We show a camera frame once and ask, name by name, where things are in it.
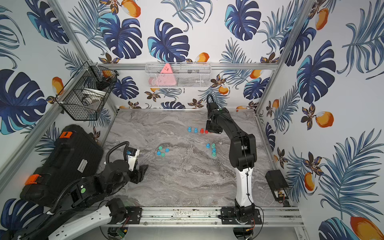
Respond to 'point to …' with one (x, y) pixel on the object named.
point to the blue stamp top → (208, 145)
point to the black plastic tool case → (75, 154)
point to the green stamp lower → (214, 154)
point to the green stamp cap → (160, 147)
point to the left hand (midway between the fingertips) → (143, 163)
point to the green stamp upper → (213, 145)
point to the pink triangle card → (166, 77)
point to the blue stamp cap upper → (167, 150)
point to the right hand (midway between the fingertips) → (212, 130)
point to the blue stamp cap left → (158, 153)
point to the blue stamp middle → (214, 150)
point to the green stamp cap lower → (163, 154)
